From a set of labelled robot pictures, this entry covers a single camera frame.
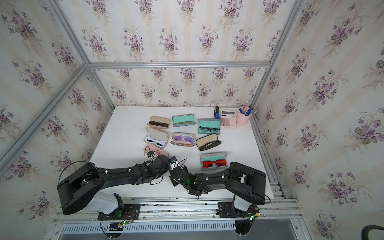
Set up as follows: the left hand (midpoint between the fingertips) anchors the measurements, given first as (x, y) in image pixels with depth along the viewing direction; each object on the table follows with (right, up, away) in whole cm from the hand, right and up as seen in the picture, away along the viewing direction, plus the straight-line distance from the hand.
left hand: (171, 167), depth 88 cm
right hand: (+2, -1, -5) cm, 6 cm away
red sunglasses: (+22, +2, -1) cm, 22 cm away
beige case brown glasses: (-12, +27, +19) cm, 35 cm away
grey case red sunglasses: (+25, +8, -4) cm, 26 cm away
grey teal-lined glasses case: (+7, +29, +21) cm, 36 cm away
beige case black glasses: (+23, +14, +9) cm, 28 cm away
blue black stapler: (+31, +35, +25) cm, 53 cm away
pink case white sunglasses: (-11, +17, +11) cm, 23 cm away
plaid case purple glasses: (+6, +16, +10) cm, 20 cm away
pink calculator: (+40, +30, +22) cm, 55 cm away
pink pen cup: (+49, +29, +19) cm, 60 cm away
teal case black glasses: (+25, +24, +17) cm, 39 cm away
